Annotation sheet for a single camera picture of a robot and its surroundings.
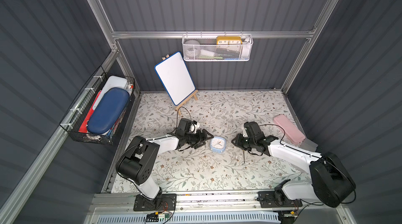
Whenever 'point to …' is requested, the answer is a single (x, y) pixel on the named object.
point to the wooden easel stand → (178, 104)
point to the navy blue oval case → (108, 110)
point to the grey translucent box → (309, 145)
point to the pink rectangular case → (292, 132)
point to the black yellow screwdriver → (244, 156)
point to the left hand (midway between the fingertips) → (211, 141)
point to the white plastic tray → (112, 81)
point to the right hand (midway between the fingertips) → (235, 140)
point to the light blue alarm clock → (218, 145)
